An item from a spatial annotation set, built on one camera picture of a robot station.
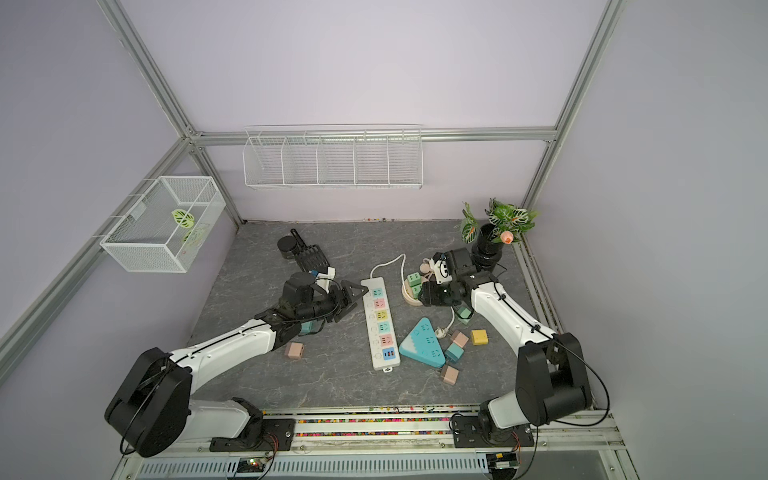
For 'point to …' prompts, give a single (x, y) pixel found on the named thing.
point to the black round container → (287, 246)
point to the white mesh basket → (162, 230)
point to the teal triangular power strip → (423, 345)
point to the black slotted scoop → (310, 257)
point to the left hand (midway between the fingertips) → (364, 298)
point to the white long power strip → (381, 332)
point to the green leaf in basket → (184, 218)
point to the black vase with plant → (502, 224)
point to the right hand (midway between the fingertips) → (427, 294)
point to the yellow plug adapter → (479, 337)
